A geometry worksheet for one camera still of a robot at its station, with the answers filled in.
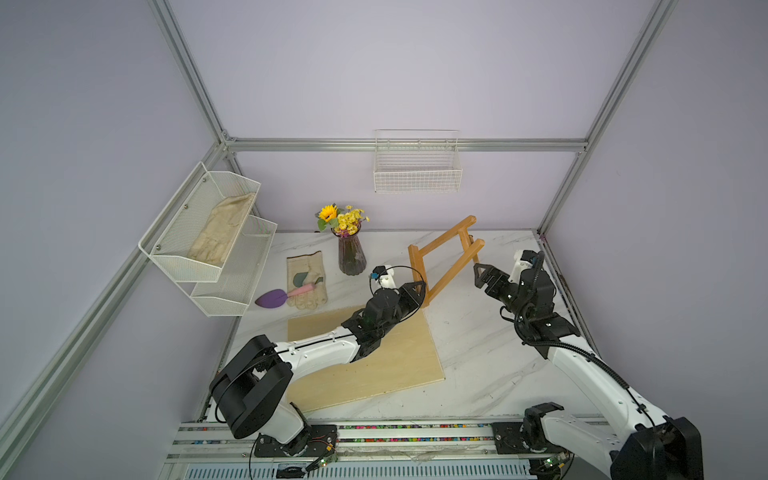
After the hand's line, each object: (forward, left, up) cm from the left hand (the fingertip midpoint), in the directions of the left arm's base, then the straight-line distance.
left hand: (426, 286), depth 80 cm
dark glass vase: (+20, +24, -10) cm, 33 cm away
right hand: (+3, -17, +1) cm, 18 cm away
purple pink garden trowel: (+9, +49, -20) cm, 54 cm away
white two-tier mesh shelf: (+4, +62, -8) cm, 62 cm away
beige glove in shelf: (+10, +56, +10) cm, 58 cm away
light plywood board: (-13, +5, -19) cm, 23 cm away
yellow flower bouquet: (+20, +24, +5) cm, 31 cm away
